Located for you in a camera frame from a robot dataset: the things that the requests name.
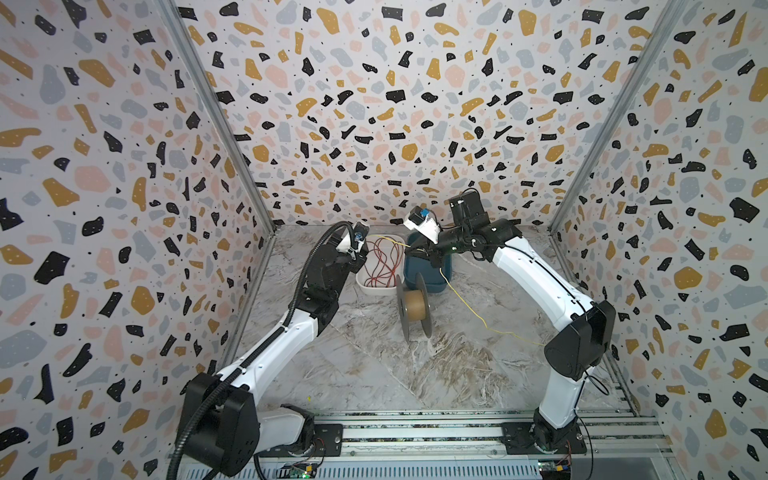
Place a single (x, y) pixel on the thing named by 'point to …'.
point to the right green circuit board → (555, 469)
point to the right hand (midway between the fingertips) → (403, 245)
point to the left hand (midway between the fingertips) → (351, 225)
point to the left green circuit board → (296, 471)
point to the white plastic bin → (363, 273)
